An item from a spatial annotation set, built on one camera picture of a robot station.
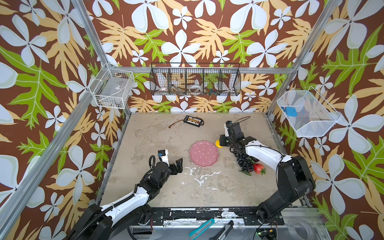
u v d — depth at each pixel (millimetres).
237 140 690
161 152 733
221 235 688
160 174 621
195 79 977
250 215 752
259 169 848
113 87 862
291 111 862
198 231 702
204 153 965
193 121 1145
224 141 809
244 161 899
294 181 451
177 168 763
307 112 837
